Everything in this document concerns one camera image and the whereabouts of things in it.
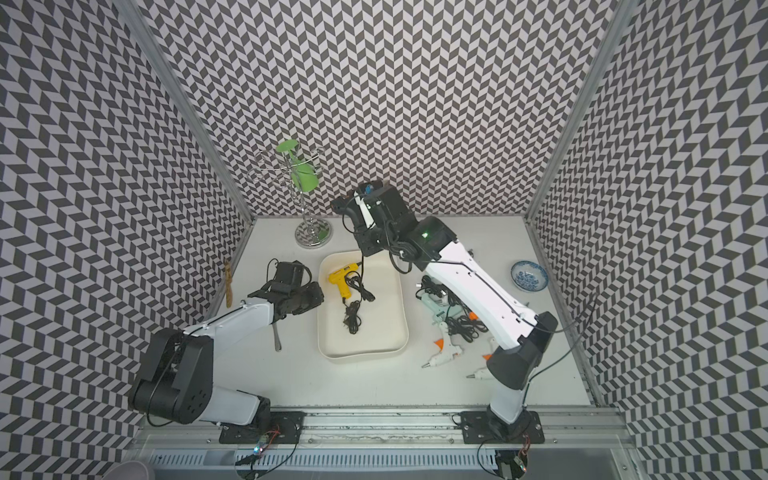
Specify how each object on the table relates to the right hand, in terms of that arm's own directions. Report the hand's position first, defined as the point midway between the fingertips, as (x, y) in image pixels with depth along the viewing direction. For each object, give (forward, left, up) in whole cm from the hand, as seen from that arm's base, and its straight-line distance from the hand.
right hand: (368, 235), depth 71 cm
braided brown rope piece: (+7, +51, -31) cm, 60 cm away
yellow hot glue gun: (+7, +14, -30) cm, 34 cm away
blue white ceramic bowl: (+6, -49, -28) cm, 57 cm away
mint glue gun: (-4, -19, -32) cm, 37 cm away
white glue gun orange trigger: (-17, -21, -31) cm, 41 cm away
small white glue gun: (-23, -29, -32) cm, 49 cm away
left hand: (-1, +16, -27) cm, 32 cm away
